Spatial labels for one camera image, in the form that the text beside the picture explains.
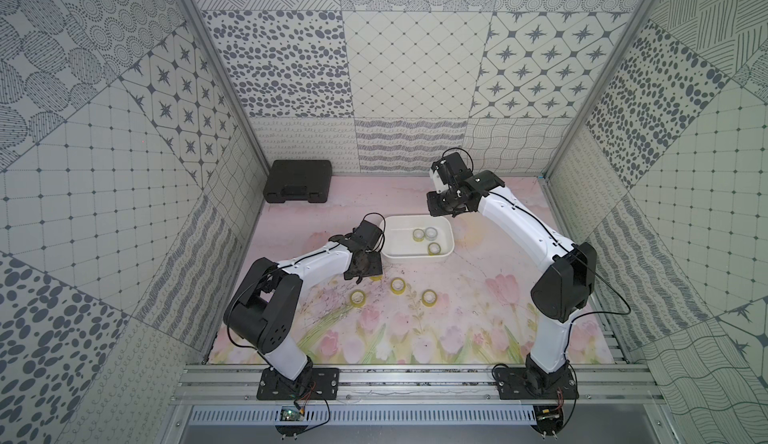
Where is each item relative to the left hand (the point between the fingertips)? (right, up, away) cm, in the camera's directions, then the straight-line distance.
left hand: (371, 264), depth 92 cm
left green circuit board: (-18, -32, -20) cm, 42 cm away
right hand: (+20, +17, -6) cm, 27 cm away
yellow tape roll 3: (+9, -7, -1) cm, 11 cm away
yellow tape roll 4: (-3, -10, -4) cm, 11 cm away
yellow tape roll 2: (+18, -10, -3) cm, 21 cm away
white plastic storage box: (+16, +7, +10) cm, 20 cm away
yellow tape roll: (+21, +3, +7) cm, 22 cm away
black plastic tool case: (-31, +28, +25) cm, 49 cm away
